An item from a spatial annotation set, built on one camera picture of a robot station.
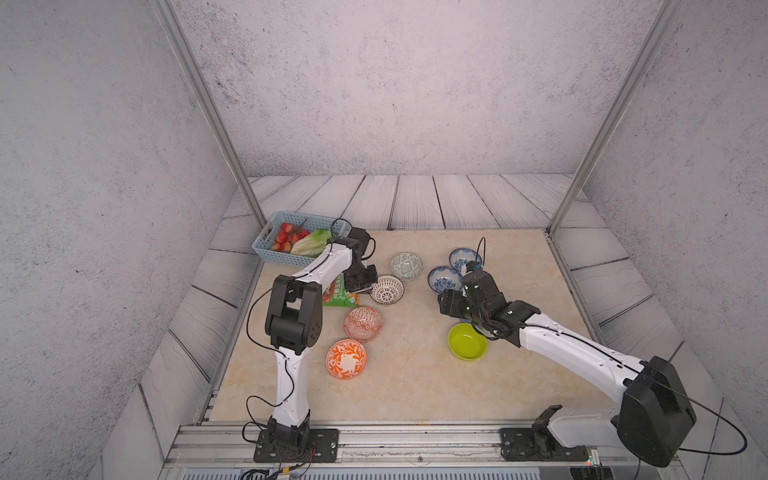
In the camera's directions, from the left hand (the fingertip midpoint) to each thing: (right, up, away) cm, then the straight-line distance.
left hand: (378, 289), depth 97 cm
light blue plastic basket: (-43, +15, +14) cm, 48 cm away
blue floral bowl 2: (+29, +10, +13) cm, 34 cm away
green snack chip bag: (-14, -2, +2) cm, 14 cm away
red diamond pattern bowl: (-4, -10, -3) cm, 12 cm away
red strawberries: (-35, +18, +18) cm, 44 cm away
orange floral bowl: (-9, -19, -10) cm, 23 cm away
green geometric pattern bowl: (+10, +7, +11) cm, 16 cm away
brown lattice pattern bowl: (+3, -1, +5) cm, 6 cm away
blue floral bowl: (+22, +3, +7) cm, 23 cm away
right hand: (+20, -1, -14) cm, 24 cm away
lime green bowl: (+26, -15, -8) cm, 31 cm away
